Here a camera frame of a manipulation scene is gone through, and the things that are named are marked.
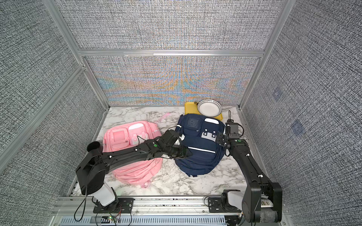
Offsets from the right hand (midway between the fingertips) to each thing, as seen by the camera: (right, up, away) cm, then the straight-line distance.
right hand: (223, 132), depth 86 cm
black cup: (-81, -8, +2) cm, 81 cm away
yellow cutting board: (-17, +18, +34) cm, 42 cm away
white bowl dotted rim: (-2, +18, +33) cm, 37 cm away
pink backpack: (-66, -2, +8) cm, 66 cm away
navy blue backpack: (-13, -2, +12) cm, 18 cm away
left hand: (-19, -11, -9) cm, 24 cm away
